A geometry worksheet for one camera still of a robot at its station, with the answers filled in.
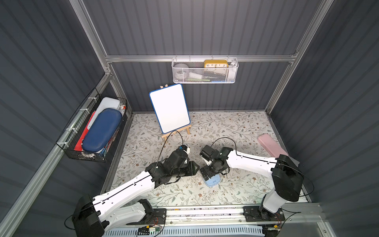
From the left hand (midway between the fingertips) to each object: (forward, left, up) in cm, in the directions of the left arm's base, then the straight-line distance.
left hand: (198, 169), depth 73 cm
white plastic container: (+29, +49, +19) cm, 60 cm away
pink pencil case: (+23, -51, -15) cm, 58 cm away
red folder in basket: (+5, +53, +15) cm, 56 cm away
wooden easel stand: (+30, +14, -7) cm, 34 cm away
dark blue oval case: (+12, +45, +17) cm, 50 cm away
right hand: (+3, -8, -11) cm, 14 cm away
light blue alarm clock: (-2, -9, -12) cm, 15 cm away
